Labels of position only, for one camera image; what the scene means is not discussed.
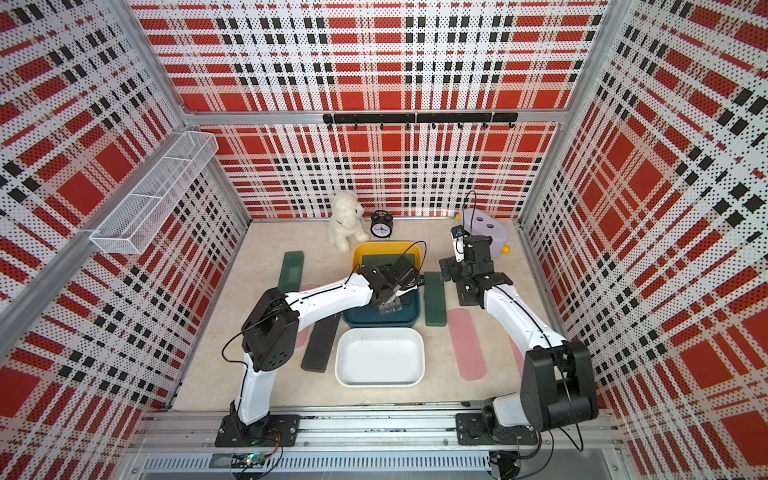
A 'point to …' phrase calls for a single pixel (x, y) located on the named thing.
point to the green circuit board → (256, 459)
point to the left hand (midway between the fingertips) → (387, 282)
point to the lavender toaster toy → (478, 222)
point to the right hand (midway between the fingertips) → (467, 255)
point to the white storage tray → (387, 357)
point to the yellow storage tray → (367, 248)
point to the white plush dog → (347, 220)
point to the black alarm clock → (381, 223)
